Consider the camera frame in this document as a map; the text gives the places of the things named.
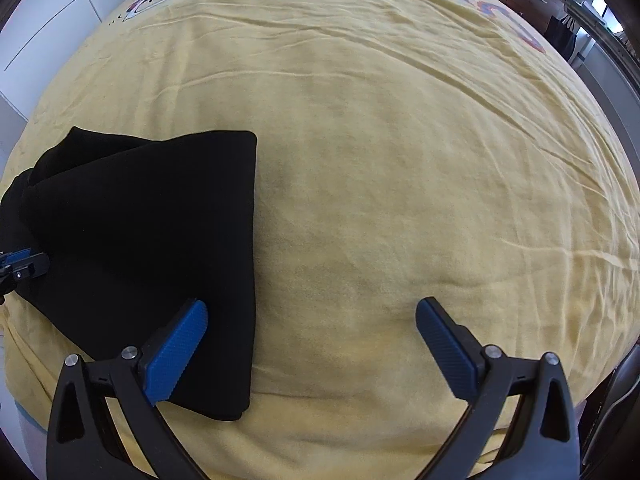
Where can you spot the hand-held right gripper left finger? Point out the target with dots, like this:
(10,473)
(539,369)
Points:
(175,352)

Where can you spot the black office chair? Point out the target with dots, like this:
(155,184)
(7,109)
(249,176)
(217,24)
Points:
(612,410)

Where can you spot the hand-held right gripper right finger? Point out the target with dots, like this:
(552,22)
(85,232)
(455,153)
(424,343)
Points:
(446,355)

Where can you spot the glass top desk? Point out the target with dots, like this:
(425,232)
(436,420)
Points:
(605,30)

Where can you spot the black bag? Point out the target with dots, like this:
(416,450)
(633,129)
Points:
(562,35)

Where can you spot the white wardrobe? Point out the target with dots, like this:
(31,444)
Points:
(60,20)

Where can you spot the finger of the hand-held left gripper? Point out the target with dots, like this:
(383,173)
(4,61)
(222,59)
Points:
(25,266)

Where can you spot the yellow printed blanket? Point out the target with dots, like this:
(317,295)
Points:
(400,185)

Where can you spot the black pants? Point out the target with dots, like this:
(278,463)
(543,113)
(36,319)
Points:
(150,235)

